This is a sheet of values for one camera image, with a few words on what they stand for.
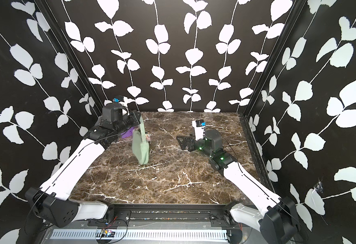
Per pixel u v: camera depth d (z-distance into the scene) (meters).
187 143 0.66
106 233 0.70
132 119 0.65
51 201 0.37
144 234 0.70
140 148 0.78
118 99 0.63
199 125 0.65
